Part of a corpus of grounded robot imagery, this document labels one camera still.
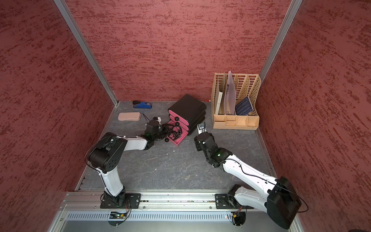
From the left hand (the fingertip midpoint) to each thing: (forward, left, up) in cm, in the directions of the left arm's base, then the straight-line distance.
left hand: (174, 128), depth 96 cm
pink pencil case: (+15, +36, -6) cm, 40 cm away
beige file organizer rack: (+30, -53, +14) cm, 63 cm away
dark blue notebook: (+16, -51, +4) cm, 53 cm away
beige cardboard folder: (+17, -30, +22) cm, 41 cm away
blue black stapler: (+25, +31, -3) cm, 40 cm away
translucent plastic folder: (+26, -42, +7) cm, 50 cm away
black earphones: (-1, 0, -3) cm, 3 cm away
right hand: (-12, -18, +8) cm, 22 cm away
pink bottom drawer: (-2, -7, -4) cm, 8 cm away
